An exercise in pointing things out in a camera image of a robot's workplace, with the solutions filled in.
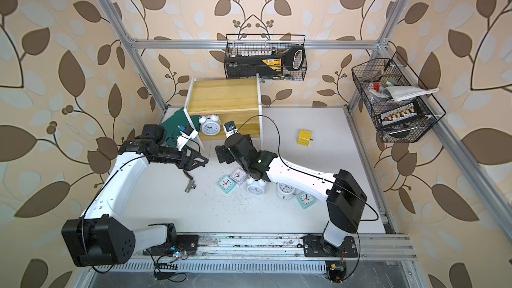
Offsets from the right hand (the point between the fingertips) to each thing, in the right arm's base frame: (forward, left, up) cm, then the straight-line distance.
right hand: (229, 143), depth 79 cm
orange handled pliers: (-8, +19, -20) cm, 29 cm away
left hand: (-6, +10, -1) cm, 12 cm away
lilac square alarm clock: (-5, -2, -20) cm, 21 cm away
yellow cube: (+14, -35, -17) cm, 41 cm away
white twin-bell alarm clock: (+10, +9, 0) cm, 13 cm away
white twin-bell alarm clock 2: (-12, -10, -16) cm, 23 cm away
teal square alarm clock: (-9, +3, -20) cm, 22 cm away
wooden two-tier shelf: (+12, +7, +11) cm, 17 cm away
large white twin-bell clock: (-13, -22, -18) cm, 32 cm away
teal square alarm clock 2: (-17, -31, -20) cm, 41 cm away
